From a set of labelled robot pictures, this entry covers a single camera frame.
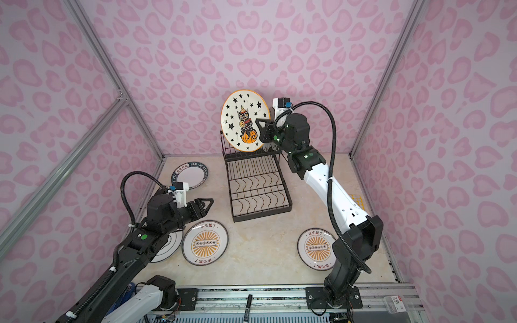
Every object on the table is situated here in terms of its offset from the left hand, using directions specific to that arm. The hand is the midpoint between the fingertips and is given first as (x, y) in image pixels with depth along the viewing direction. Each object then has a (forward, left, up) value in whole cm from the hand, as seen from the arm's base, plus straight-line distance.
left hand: (210, 199), depth 74 cm
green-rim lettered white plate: (+31, +20, -22) cm, 43 cm away
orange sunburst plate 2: (-11, -41, -23) cm, 48 cm away
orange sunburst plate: (-8, +6, -22) cm, 25 cm away
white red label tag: (-31, -66, -21) cm, 76 cm away
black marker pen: (-32, -13, -23) cm, 41 cm away
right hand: (+18, -18, +23) cm, 34 cm away
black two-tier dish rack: (+24, -17, -22) cm, 37 cm away
